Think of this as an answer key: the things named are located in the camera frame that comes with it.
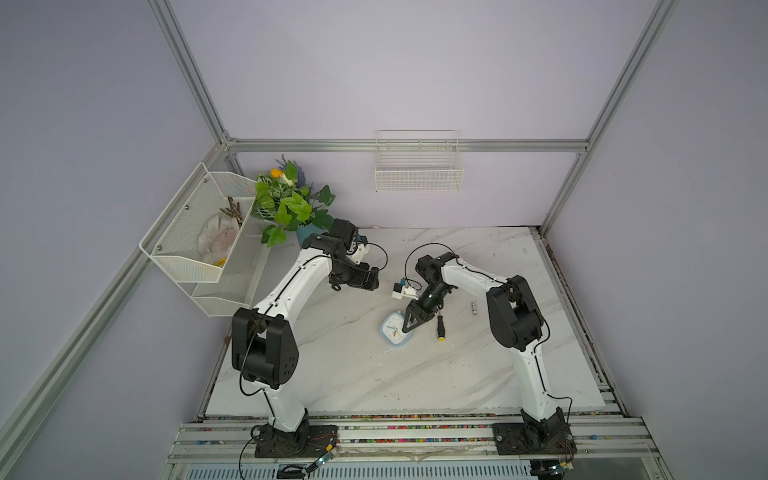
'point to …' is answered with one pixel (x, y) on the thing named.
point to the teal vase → (303, 232)
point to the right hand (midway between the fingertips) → (413, 329)
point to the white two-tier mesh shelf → (210, 242)
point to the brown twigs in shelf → (234, 211)
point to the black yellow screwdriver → (440, 327)
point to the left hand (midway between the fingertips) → (363, 281)
